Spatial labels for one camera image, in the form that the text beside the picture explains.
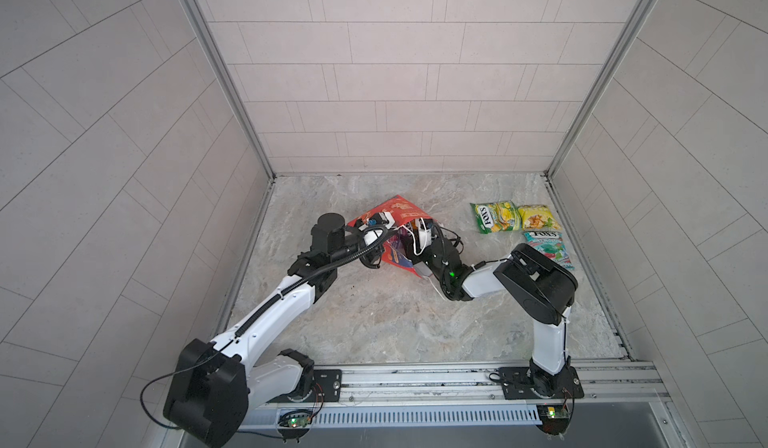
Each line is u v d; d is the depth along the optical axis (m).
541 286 0.51
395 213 0.79
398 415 0.68
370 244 0.66
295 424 0.65
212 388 0.38
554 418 0.68
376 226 0.63
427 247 0.78
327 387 0.71
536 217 0.98
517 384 0.71
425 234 0.80
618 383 0.72
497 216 1.01
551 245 0.94
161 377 0.37
